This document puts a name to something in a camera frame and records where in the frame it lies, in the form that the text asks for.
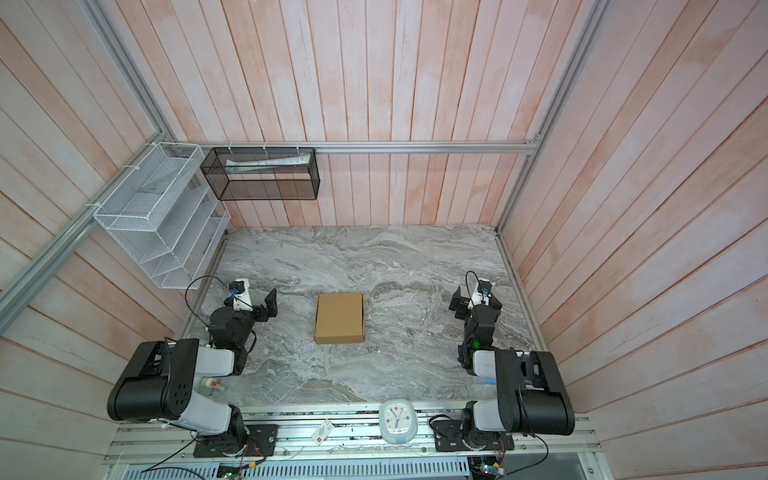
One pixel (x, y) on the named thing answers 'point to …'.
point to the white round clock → (398, 421)
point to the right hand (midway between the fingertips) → (475, 288)
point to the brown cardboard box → (340, 318)
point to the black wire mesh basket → (263, 173)
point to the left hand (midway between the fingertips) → (263, 291)
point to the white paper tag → (321, 433)
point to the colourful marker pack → (486, 380)
